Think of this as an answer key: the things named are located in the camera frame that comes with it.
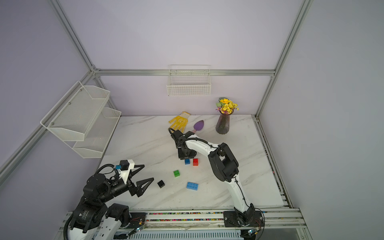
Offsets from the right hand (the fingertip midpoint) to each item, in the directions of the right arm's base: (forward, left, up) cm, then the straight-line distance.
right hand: (187, 158), depth 95 cm
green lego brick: (-10, +6, 0) cm, 12 cm away
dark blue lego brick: (-2, 0, +1) cm, 3 cm away
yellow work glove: (+32, +7, 0) cm, 33 cm away
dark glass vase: (+22, -25, +6) cm, 34 cm away
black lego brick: (-16, +15, +1) cm, 22 cm away
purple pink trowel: (+29, -8, -1) cm, 30 cm away
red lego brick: (-4, -5, +3) cm, 7 cm away
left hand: (-19, +17, +21) cm, 33 cm away
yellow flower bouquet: (+23, -25, +24) cm, 41 cm away
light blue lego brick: (-18, -3, 0) cm, 18 cm away
